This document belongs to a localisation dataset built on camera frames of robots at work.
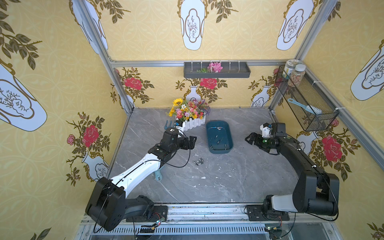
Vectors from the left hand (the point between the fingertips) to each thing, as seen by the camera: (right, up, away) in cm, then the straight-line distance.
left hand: (184, 135), depth 85 cm
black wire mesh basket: (+73, +24, +4) cm, 77 cm away
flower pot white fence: (+3, +12, +12) cm, 18 cm away
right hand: (+42, -3, +4) cm, 42 cm away
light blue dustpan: (-14, -23, -1) cm, 27 cm away
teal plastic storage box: (+23, -3, +19) cm, 30 cm away
